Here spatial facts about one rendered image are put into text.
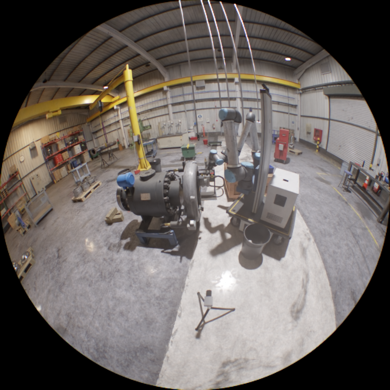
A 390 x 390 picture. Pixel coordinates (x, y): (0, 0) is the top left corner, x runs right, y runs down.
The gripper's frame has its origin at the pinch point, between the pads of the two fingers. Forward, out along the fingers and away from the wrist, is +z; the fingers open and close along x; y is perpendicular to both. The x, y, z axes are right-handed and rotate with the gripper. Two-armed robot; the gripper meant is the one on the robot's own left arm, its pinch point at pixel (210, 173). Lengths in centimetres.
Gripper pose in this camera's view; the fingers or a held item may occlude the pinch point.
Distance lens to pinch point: 180.5
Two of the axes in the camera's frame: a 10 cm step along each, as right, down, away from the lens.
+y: -6.5, -6.5, 3.9
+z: -0.7, 5.7, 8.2
